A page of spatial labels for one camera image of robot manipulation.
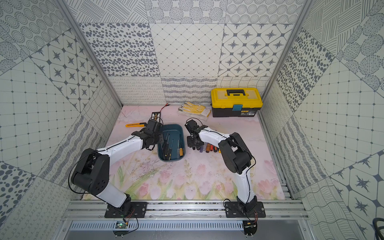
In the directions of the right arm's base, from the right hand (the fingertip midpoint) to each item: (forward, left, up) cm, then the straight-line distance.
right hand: (194, 144), depth 97 cm
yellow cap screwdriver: (-6, +15, +2) cm, 16 cm away
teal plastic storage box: (+8, +17, +3) cm, 19 cm away
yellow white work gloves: (+30, 0, +1) cm, 30 cm away
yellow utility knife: (+16, +40, +1) cm, 43 cm away
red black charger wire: (+38, +25, 0) cm, 45 cm away
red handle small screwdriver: (-2, -11, 0) cm, 12 cm away
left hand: (+2, +22, +8) cm, 23 cm away
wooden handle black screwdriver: (-2, -9, 0) cm, 9 cm away
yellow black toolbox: (+26, -29, +14) cm, 41 cm away
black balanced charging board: (+24, +31, +1) cm, 39 cm away
